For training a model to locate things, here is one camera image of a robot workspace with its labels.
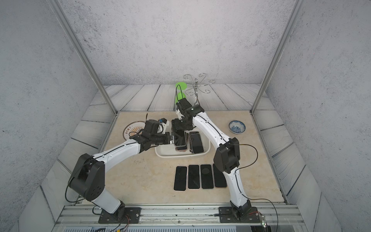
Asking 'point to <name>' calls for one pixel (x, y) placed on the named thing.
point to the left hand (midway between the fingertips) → (178, 138)
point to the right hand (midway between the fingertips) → (177, 128)
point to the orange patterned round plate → (133, 128)
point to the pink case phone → (193, 132)
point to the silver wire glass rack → (196, 85)
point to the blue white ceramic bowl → (236, 127)
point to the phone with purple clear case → (196, 143)
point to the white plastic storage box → (169, 151)
